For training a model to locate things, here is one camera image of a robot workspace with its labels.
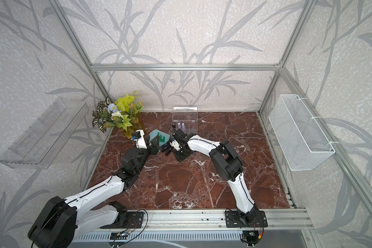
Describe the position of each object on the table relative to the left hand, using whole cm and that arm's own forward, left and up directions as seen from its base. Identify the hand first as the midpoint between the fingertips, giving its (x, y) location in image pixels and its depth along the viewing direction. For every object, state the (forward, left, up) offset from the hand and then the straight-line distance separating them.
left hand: (155, 136), depth 80 cm
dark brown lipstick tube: (+20, -6, -16) cm, 26 cm away
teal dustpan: (+17, +7, -21) cm, 28 cm away
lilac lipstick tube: (+19, -12, -16) cm, 28 cm away
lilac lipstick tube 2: (+20, -10, -16) cm, 27 cm away
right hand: (0, -11, -21) cm, 24 cm away
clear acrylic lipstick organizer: (+33, -14, -23) cm, 42 cm away
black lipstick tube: (+2, -4, -20) cm, 21 cm away
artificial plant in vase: (+16, +22, -1) cm, 28 cm away
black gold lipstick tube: (+5, -2, -21) cm, 21 cm away
